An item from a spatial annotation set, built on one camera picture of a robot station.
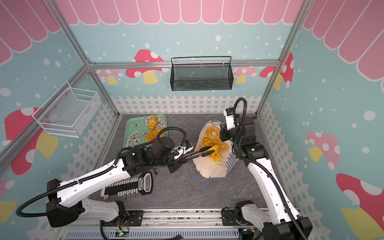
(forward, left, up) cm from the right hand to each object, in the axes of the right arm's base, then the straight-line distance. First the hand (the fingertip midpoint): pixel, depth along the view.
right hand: (221, 123), depth 72 cm
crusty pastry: (-5, +2, -14) cm, 15 cm away
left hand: (-15, +18, -8) cm, 25 cm away
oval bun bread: (+3, -4, -25) cm, 26 cm away
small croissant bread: (+25, +45, -27) cm, 58 cm away
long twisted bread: (+13, +44, -28) cm, 53 cm away
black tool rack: (-22, +51, -30) cm, 63 cm away
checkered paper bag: (-10, +7, -26) cm, 29 cm away
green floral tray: (+24, +57, -31) cm, 69 cm away
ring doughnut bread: (+13, +4, -25) cm, 28 cm away
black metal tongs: (-10, +11, -12) cm, 18 cm away
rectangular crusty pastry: (-5, +1, -26) cm, 26 cm away
